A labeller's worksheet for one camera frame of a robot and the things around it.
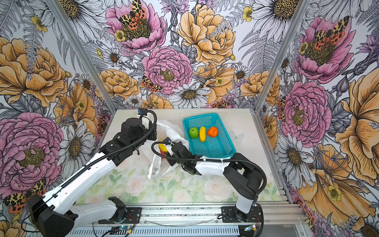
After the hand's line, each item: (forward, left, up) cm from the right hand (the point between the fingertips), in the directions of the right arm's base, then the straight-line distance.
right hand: (168, 154), depth 86 cm
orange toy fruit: (+18, -28, -4) cm, 34 cm away
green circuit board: (-33, +20, -9) cm, 40 cm away
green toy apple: (+17, -15, -3) cm, 23 cm away
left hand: (+5, +4, +18) cm, 19 cm away
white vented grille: (-35, +6, -10) cm, 37 cm away
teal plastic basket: (+18, -25, -9) cm, 32 cm away
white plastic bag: (+3, -1, +19) cm, 20 cm away
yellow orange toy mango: (+18, -21, -6) cm, 28 cm away
